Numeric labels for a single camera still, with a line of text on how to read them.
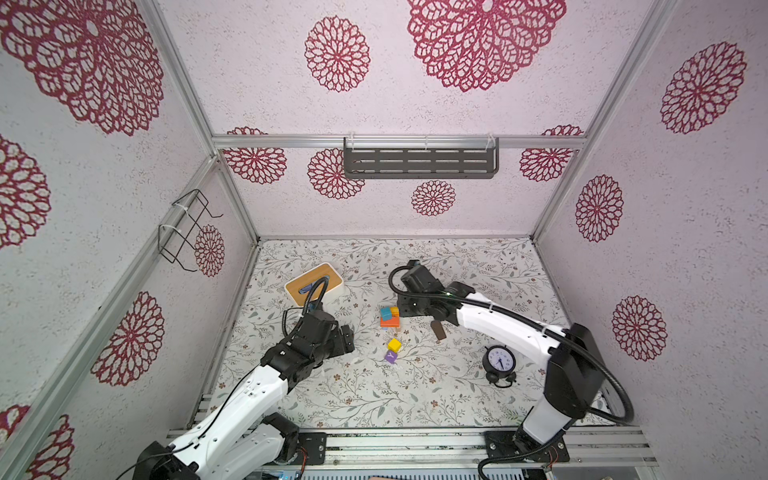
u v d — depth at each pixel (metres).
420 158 0.93
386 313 0.93
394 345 0.90
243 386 0.50
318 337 0.62
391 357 0.88
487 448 0.75
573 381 0.45
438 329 0.95
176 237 0.75
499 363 0.85
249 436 0.59
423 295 0.63
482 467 0.65
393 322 0.93
